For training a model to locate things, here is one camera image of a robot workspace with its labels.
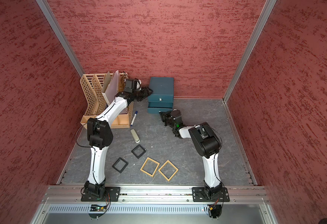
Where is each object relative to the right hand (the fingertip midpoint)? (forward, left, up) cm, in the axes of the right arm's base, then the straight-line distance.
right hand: (157, 112), depth 97 cm
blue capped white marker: (+3, +20, -10) cm, 22 cm away
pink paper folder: (+8, +30, +18) cm, 35 cm away
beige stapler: (-14, +16, -8) cm, 23 cm away
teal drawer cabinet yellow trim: (+6, -3, +8) cm, 10 cm away
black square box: (-24, +13, -11) cm, 29 cm away
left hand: (+10, +5, +9) cm, 14 cm away
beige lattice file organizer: (+17, +46, +13) cm, 51 cm away
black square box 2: (-33, +23, -11) cm, 42 cm away
